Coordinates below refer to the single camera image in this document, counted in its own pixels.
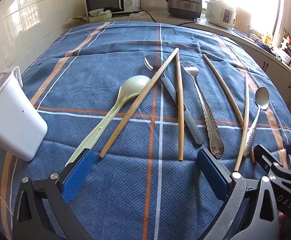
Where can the light curved wooden chopstick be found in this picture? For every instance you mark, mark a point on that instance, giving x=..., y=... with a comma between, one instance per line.
x=247, y=100
x=229, y=96

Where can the white microwave oven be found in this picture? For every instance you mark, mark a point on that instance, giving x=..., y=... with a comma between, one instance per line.
x=105, y=2

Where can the white patterned bowl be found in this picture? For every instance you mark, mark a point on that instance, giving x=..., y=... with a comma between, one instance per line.
x=95, y=12

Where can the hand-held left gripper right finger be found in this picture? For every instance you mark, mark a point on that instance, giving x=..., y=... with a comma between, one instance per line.
x=213, y=172

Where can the white rice cooker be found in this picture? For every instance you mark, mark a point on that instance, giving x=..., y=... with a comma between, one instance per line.
x=218, y=13

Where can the ornate steel spoon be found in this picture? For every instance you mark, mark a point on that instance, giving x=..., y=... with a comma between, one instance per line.
x=262, y=98

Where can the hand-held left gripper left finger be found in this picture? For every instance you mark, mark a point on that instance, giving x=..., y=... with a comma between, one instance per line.
x=79, y=175

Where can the blue rag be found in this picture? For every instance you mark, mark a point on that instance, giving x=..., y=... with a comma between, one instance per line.
x=270, y=48

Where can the blue plaid tablecloth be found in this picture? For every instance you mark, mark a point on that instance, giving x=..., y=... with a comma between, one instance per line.
x=105, y=55

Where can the brown bamboo chopstick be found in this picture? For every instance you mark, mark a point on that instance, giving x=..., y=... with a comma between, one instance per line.
x=141, y=100
x=179, y=105

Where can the white power strip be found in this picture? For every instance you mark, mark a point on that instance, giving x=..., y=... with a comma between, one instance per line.
x=135, y=15

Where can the pale green plastic spoon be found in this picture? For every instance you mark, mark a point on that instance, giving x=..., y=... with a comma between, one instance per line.
x=135, y=85

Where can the pale green tray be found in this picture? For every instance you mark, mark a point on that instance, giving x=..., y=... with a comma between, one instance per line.
x=103, y=18

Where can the brown cardboard box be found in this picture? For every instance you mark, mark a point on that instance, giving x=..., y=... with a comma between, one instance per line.
x=243, y=20

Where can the white kitchen cabinet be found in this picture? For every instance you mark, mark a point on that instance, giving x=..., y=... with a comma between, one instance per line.
x=273, y=67

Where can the yellow packet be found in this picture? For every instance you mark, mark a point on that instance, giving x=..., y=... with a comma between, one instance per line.
x=268, y=39

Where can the ornate steel fork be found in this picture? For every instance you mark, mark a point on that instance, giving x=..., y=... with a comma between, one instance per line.
x=215, y=142

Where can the black rice cooker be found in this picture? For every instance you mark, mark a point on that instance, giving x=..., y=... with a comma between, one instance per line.
x=183, y=5

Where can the white plastic utensil holder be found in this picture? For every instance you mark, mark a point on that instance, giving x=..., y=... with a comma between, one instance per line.
x=13, y=115

